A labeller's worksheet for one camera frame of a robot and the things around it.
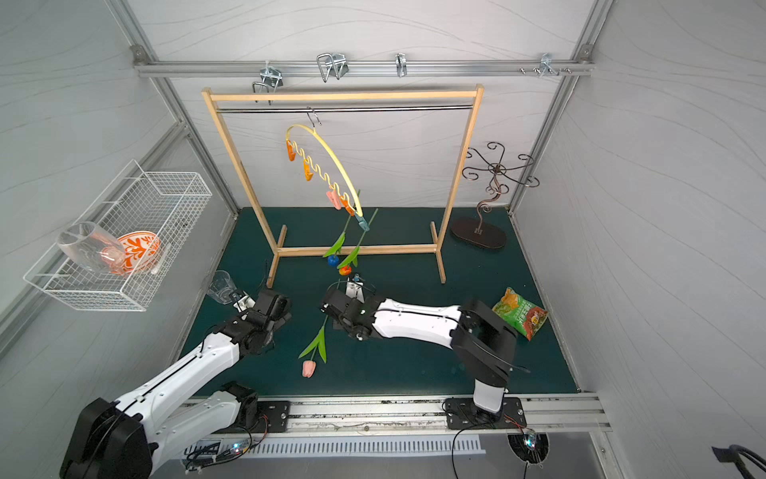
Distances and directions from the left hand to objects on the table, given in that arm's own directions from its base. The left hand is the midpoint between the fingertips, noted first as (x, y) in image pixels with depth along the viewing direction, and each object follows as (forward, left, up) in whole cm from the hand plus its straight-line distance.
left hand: (271, 317), depth 84 cm
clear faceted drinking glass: (+12, +21, -4) cm, 24 cm away
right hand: (+1, -21, +2) cm, 21 cm away
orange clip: (+43, -2, +26) cm, 51 cm away
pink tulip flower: (-12, -13, -4) cm, 18 cm away
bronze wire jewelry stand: (+39, -65, -4) cm, 76 cm away
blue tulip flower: (+18, -17, +8) cm, 26 cm away
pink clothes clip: (+22, -19, +26) cm, 39 cm away
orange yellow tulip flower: (+15, -20, +5) cm, 25 cm away
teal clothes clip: (+14, -27, +26) cm, 40 cm away
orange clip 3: (+15, -24, +29) cm, 41 cm away
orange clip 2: (+34, -9, +27) cm, 44 cm away
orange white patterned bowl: (+4, +22, +27) cm, 35 cm away
